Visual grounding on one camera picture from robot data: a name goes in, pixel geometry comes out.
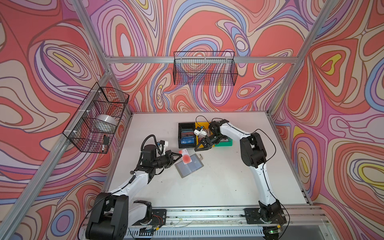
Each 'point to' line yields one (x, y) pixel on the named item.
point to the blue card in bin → (187, 140)
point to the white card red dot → (185, 157)
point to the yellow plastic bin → (206, 125)
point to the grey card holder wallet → (185, 170)
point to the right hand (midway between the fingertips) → (198, 152)
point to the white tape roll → (109, 118)
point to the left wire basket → (95, 124)
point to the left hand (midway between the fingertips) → (183, 155)
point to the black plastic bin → (186, 130)
